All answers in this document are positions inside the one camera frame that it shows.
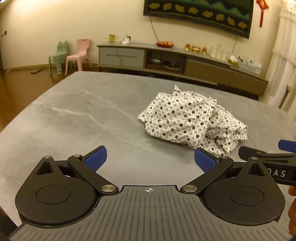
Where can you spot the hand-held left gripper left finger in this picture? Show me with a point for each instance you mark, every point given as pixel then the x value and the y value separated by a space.
pixel 97 158

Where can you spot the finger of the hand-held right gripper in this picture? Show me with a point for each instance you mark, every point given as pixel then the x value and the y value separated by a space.
pixel 286 146
pixel 252 153

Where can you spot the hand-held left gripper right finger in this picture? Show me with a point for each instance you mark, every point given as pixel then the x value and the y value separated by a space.
pixel 204 160

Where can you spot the black and white patterned garment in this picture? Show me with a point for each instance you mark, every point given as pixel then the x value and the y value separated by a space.
pixel 185 120

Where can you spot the person's right hand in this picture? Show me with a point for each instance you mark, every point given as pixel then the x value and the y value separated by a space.
pixel 293 208

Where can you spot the white storage basket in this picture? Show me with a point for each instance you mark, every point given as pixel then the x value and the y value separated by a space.
pixel 251 65

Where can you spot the white ruffled curtain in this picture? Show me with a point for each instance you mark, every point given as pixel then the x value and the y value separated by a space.
pixel 283 58

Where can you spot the yellow tissue pack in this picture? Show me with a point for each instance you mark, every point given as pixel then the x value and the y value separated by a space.
pixel 233 61

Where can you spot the long grey television cabinet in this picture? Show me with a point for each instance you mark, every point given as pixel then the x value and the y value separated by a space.
pixel 124 56

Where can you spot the cluster of clear glasses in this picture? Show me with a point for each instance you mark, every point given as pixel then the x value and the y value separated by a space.
pixel 218 52

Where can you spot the grey remote control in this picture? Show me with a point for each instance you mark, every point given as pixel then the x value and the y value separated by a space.
pixel 36 71

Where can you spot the pink plastic child chair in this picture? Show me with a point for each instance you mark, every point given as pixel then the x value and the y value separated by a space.
pixel 81 52

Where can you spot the grey set-top device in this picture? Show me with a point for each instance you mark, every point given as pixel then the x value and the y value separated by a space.
pixel 154 61

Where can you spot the round gold ornament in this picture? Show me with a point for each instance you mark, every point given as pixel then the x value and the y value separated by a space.
pixel 196 48

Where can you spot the green plastic child chair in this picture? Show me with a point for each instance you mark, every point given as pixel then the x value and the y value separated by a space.
pixel 60 52

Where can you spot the yellow cup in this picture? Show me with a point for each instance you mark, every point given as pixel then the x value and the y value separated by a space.
pixel 112 38

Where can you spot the plate of fruit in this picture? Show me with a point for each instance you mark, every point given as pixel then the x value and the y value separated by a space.
pixel 164 44

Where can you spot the red knot wall ornament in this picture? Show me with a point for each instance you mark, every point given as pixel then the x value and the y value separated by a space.
pixel 262 7

